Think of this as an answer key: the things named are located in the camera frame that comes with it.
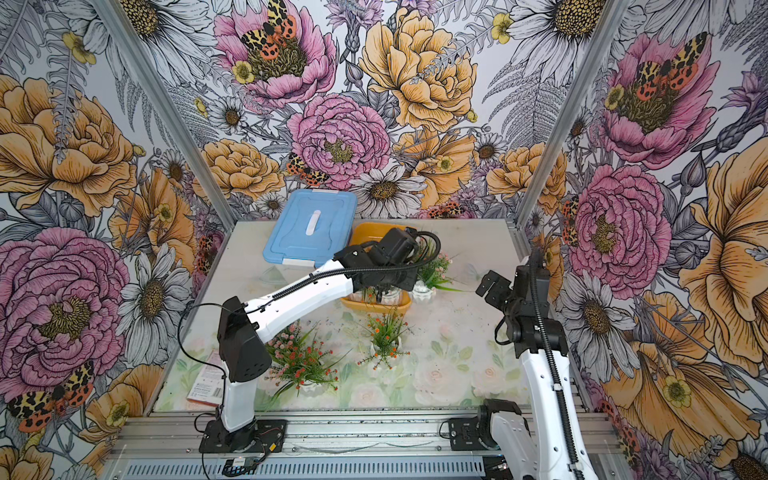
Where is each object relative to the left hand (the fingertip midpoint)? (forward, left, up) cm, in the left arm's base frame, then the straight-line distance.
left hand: (407, 280), depth 81 cm
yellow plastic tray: (0, +12, -9) cm, 15 cm away
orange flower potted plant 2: (-4, -5, +8) cm, 10 cm away
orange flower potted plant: (-11, +6, -6) cm, 14 cm away
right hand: (-5, -22, +2) cm, 22 cm away
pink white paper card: (-21, +51, -15) cm, 58 cm away
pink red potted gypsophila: (-19, +27, -5) cm, 33 cm away
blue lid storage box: (+23, +28, -2) cm, 36 cm away
